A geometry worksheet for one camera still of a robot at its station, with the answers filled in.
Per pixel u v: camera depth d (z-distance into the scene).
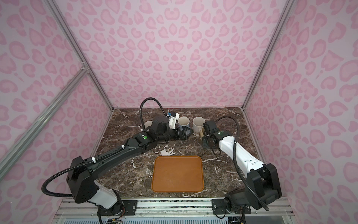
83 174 0.42
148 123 0.98
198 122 1.00
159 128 0.57
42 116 0.64
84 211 0.73
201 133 0.84
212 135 0.63
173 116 0.68
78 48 0.84
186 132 0.65
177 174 0.84
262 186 0.41
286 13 0.71
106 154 0.47
